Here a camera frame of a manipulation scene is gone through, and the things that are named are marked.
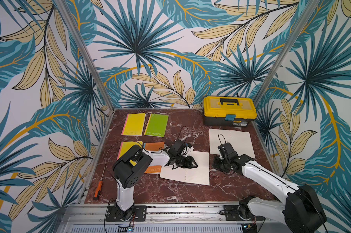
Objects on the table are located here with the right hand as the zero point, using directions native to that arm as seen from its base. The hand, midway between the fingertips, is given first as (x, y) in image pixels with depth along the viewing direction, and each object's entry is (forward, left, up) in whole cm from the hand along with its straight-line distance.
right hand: (211, 164), depth 86 cm
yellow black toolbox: (+32, -19, +11) cm, 39 cm away
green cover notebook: (+34, +35, -5) cm, 49 cm away
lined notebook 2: (+19, -25, -7) cm, 32 cm away
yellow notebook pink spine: (+35, +52, -4) cm, 63 cm away
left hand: (-1, +10, -3) cm, 10 cm away
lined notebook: (-4, +7, -7) cm, 11 cm away
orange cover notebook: (-3, +30, +23) cm, 38 cm away
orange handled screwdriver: (-13, +64, -3) cm, 65 cm away
